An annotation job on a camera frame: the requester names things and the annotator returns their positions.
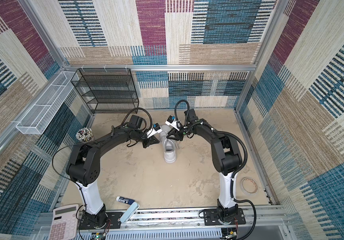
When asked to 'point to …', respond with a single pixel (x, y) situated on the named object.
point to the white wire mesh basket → (35, 120)
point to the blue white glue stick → (124, 200)
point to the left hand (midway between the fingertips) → (157, 138)
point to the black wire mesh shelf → (107, 90)
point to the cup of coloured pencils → (85, 135)
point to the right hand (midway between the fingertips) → (169, 135)
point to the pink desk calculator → (64, 223)
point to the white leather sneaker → (169, 146)
